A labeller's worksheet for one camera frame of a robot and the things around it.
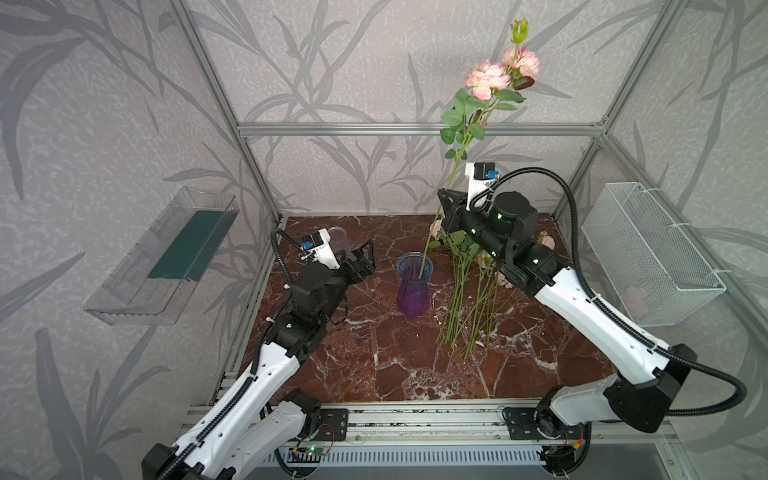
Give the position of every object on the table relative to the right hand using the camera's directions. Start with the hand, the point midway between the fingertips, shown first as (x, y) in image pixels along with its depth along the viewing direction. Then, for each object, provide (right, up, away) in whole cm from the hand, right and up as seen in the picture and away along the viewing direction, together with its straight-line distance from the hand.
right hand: (441, 182), depth 64 cm
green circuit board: (-30, -63, +7) cm, 70 cm away
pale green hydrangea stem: (+18, -33, +30) cm, 48 cm away
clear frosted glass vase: (-28, -13, +25) cm, 40 cm away
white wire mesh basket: (+45, -20, -2) cm, 49 cm away
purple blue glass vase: (-5, -21, +14) cm, 26 cm away
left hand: (-17, -12, +5) cm, 22 cm away
